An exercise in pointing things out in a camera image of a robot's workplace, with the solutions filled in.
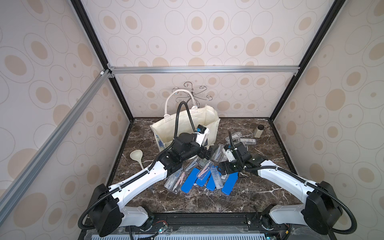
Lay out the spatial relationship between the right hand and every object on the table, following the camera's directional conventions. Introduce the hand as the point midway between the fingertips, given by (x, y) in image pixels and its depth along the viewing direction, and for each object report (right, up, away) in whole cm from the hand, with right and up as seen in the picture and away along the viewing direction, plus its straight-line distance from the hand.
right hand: (228, 166), depth 84 cm
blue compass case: (+2, -11, +2) cm, 11 cm away
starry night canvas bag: (-13, +28, +9) cm, 32 cm away
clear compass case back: (+10, +15, +22) cm, 28 cm away
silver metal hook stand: (-20, +41, +5) cm, 46 cm away
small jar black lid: (+25, +20, +19) cm, 37 cm away
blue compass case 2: (-10, -11, +1) cm, 15 cm away
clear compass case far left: (-31, -10, +1) cm, 32 cm away
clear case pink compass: (-12, -4, +5) cm, 14 cm away
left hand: (-9, +15, -14) cm, 22 cm away
